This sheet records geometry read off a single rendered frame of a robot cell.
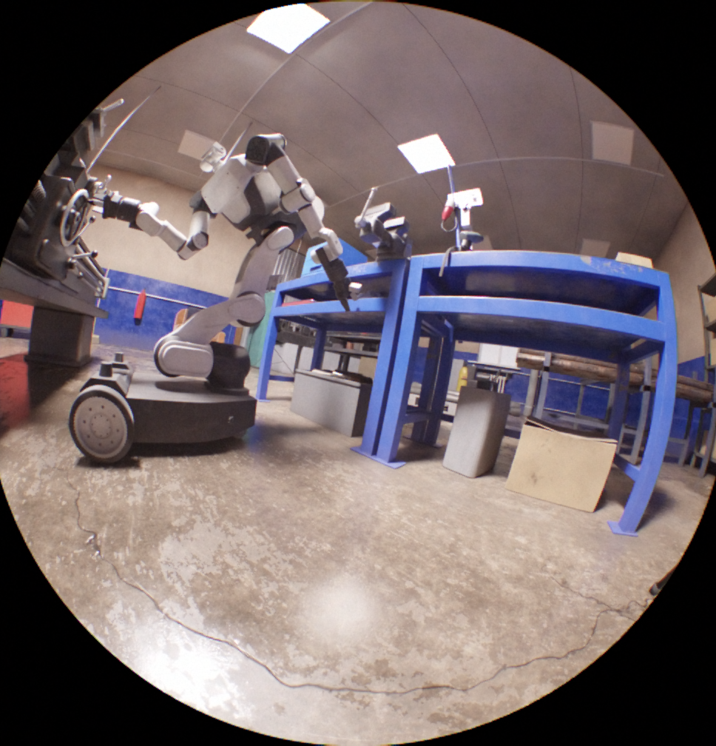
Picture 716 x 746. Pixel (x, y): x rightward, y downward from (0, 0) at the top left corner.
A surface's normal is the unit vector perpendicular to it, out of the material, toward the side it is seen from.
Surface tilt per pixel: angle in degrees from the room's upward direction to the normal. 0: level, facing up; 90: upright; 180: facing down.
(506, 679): 0
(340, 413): 90
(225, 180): 143
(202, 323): 90
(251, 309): 90
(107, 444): 90
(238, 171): 109
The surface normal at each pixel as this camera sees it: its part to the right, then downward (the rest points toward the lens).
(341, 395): -0.60, -0.09
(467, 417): -0.79, -0.13
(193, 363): 0.76, 0.15
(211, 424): 0.91, 0.18
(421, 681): 0.18, -0.98
